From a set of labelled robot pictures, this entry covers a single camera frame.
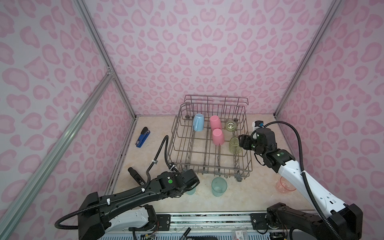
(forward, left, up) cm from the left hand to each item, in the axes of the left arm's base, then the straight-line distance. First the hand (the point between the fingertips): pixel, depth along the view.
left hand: (188, 184), depth 76 cm
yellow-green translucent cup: (+35, -27, +3) cm, 45 cm away
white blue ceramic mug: (+38, -6, +3) cm, 39 cm away
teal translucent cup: (-1, -2, -10) cm, 10 cm away
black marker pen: (-20, +1, -9) cm, 22 cm away
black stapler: (+7, +30, -7) cm, 32 cm away
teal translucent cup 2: (+1, -17, -7) cm, 18 cm away
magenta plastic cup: (+28, -18, +1) cm, 33 cm away
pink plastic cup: (+38, -17, +4) cm, 42 cm away
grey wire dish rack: (+36, -11, -8) cm, 38 cm away
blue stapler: (+38, +33, -9) cm, 51 cm away
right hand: (+20, -30, +13) cm, 38 cm away
